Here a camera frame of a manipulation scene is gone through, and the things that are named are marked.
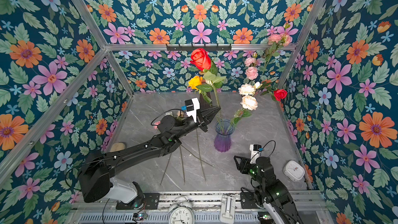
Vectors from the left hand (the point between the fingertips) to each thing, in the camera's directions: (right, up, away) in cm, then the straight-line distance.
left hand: (220, 104), depth 55 cm
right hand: (+10, -27, +23) cm, 37 cm away
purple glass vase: (+4, -13, +25) cm, 29 cm away
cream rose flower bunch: (+12, -3, +15) cm, 20 cm away
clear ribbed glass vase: (+13, +2, +12) cm, 18 cm away
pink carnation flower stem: (+20, +19, +31) cm, 42 cm away
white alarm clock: (-16, -48, +13) cm, 52 cm away
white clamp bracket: (+4, -49, +15) cm, 51 cm away
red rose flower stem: (+27, +5, +14) cm, 31 cm away
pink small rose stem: (-39, -13, +43) cm, 60 cm away
